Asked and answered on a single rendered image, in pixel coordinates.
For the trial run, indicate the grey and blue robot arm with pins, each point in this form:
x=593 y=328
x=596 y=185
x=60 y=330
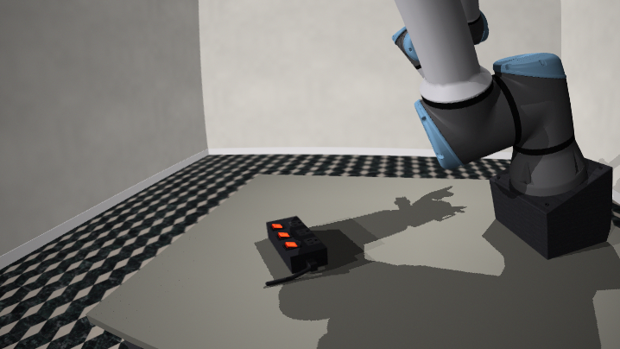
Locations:
x=475 y=114

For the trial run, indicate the black power strip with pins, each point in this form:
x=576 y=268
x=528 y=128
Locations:
x=298 y=247

